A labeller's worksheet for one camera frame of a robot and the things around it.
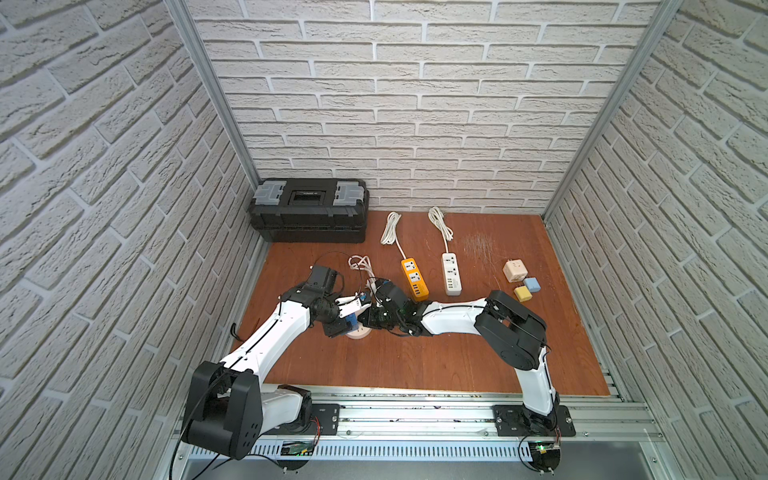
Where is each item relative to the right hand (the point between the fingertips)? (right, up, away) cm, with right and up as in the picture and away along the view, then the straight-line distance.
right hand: (362, 320), depth 89 cm
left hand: (-5, +4, -2) cm, 7 cm away
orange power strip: (+18, +10, +8) cm, 22 cm away
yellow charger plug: (+52, +7, +6) cm, 53 cm away
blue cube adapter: (-1, +3, -12) cm, 12 cm away
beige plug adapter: (+50, +15, +9) cm, 53 cm away
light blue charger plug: (+56, +10, +9) cm, 58 cm away
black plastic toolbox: (-19, +35, +11) cm, 41 cm away
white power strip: (+29, +13, +9) cm, 33 cm away
